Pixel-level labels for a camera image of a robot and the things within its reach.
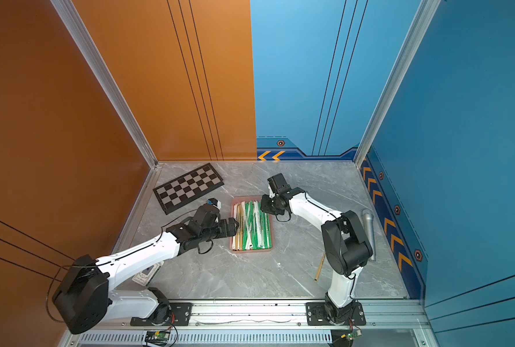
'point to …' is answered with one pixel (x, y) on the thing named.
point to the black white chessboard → (184, 189)
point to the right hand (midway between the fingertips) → (262, 207)
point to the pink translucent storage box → (254, 225)
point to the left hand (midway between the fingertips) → (232, 223)
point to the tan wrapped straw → (320, 267)
